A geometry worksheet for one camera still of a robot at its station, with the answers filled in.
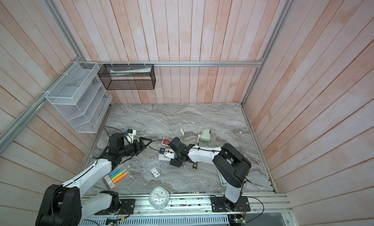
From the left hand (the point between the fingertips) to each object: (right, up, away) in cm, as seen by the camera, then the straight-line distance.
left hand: (149, 146), depth 83 cm
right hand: (+14, -7, +9) cm, 18 cm away
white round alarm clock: (+7, -25, -9) cm, 28 cm away
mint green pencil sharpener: (+34, +4, +12) cm, 37 cm away
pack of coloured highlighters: (-21, -19, -1) cm, 28 cm away
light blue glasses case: (+42, -19, -5) cm, 47 cm away
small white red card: (+3, -16, +1) cm, 16 cm away
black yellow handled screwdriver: (+27, -12, +3) cm, 30 cm away
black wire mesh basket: (-21, +47, +21) cm, 55 cm away
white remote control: (+6, -8, +7) cm, 12 cm away
